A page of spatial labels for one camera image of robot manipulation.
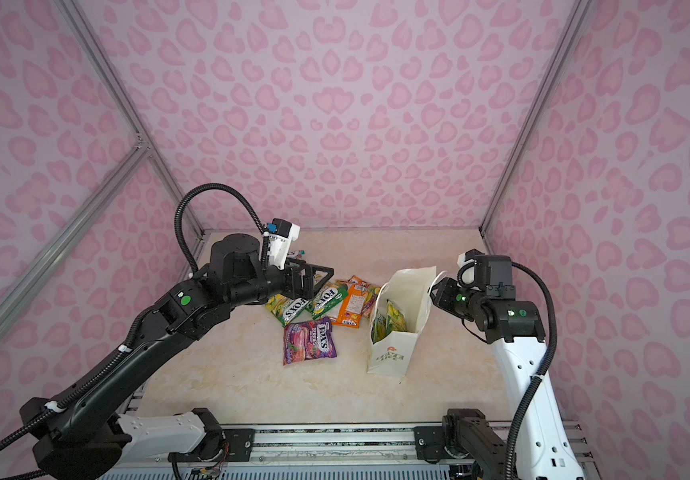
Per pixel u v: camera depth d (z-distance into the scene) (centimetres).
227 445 72
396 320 86
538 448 37
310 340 88
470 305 56
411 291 87
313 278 55
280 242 56
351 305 95
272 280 54
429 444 73
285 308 93
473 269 60
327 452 72
